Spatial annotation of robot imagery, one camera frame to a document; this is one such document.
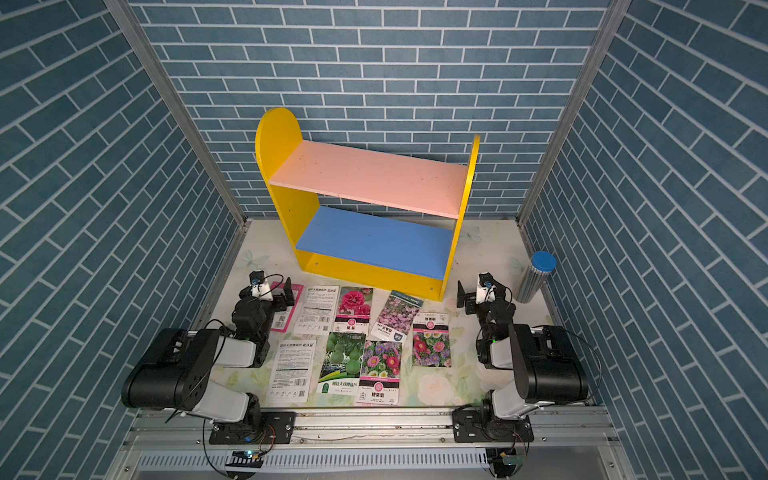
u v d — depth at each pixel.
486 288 0.76
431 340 0.89
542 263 0.83
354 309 0.96
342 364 0.84
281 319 0.93
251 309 0.68
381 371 0.83
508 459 0.70
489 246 1.16
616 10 0.70
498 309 0.71
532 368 0.45
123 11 0.69
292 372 0.82
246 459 0.72
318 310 0.94
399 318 0.93
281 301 0.82
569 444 0.72
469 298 0.82
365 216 1.05
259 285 0.76
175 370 0.46
